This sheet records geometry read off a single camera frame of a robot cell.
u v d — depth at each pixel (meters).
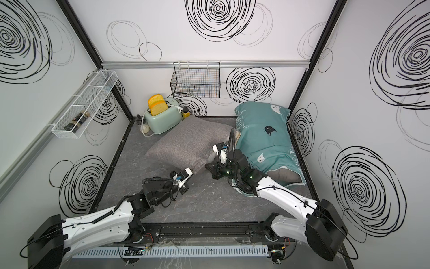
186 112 1.12
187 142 0.81
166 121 1.05
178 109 1.05
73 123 0.67
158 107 0.99
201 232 0.75
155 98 1.01
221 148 0.68
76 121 0.67
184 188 0.65
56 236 0.43
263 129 0.94
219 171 0.67
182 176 0.60
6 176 0.51
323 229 0.40
